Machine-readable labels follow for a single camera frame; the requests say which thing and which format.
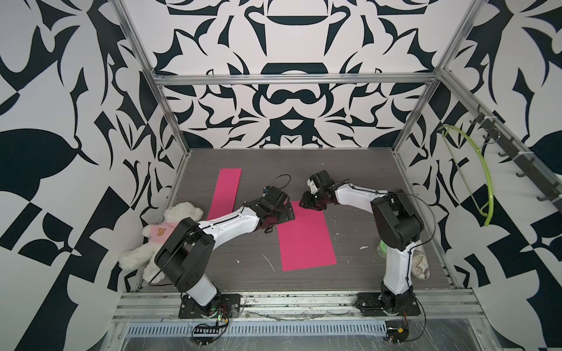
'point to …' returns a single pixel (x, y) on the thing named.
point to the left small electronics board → (207, 330)
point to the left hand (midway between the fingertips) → (284, 211)
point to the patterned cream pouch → (420, 269)
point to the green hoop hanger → (491, 193)
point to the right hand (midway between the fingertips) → (301, 201)
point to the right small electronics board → (396, 331)
